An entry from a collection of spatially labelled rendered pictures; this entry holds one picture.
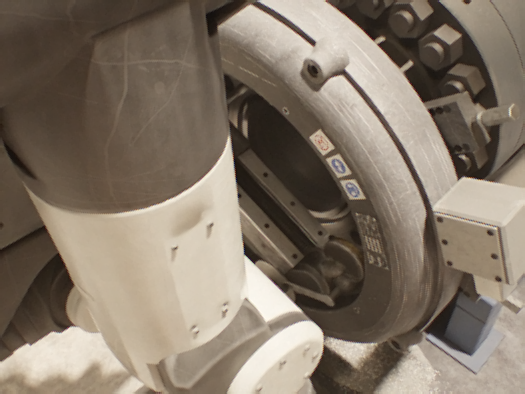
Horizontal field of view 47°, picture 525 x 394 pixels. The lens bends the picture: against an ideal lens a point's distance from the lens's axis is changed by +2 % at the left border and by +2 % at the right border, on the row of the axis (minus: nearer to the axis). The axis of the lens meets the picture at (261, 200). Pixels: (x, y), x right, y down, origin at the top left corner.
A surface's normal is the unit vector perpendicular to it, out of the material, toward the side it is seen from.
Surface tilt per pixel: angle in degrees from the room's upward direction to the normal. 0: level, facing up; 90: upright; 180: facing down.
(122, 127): 90
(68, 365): 0
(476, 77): 49
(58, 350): 0
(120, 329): 90
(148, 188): 90
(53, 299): 90
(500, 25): 42
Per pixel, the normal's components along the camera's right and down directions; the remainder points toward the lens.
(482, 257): -0.69, 0.56
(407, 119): 0.43, -0.15
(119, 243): -0.01, 0.75
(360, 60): 0.29, -0.34
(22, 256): 0.64, 0.55
